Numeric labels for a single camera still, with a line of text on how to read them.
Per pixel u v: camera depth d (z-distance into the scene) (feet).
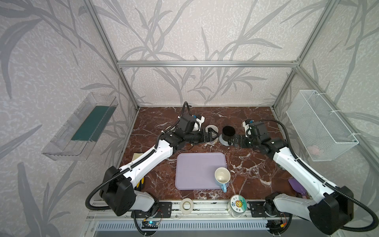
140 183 2.64
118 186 1.31
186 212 2.39
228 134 3.12
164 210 2.42
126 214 1.45
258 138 1.96
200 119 2.35
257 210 2.41
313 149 2.38
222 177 2.71
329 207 1.23
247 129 2.30
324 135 1.99
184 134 1.93
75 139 2.07
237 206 2.22
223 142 3.21
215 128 3.16
